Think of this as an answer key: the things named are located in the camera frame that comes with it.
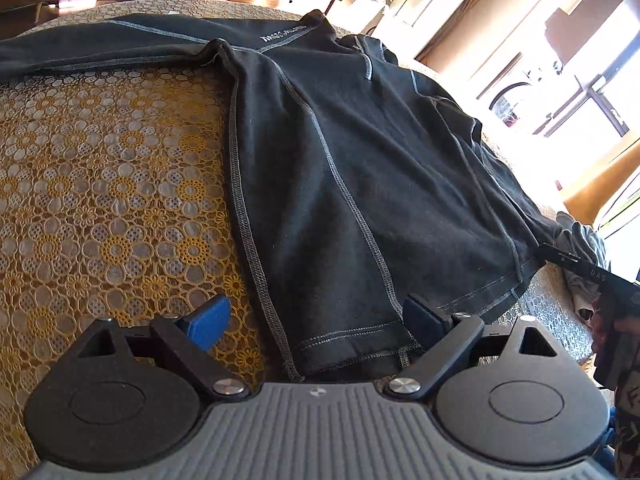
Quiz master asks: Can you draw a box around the yellow lace tablecloth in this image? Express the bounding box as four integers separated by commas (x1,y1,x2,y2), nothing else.
0,0,601,480

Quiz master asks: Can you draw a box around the white washing machine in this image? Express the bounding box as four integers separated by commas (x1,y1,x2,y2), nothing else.
489,81,535,128

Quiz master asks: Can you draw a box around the dark grey zip jacket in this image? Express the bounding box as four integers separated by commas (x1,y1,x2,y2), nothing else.
1,11,561,382

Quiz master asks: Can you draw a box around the person's right hand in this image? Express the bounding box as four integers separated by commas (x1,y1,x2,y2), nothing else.
589,294,640,356

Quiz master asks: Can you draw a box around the patterned sleeve right forearm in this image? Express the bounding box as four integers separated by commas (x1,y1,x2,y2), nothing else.
614,384,639,479

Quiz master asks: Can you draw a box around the mustard yellow chair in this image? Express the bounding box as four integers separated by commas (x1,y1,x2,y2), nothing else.
564,143,639,226

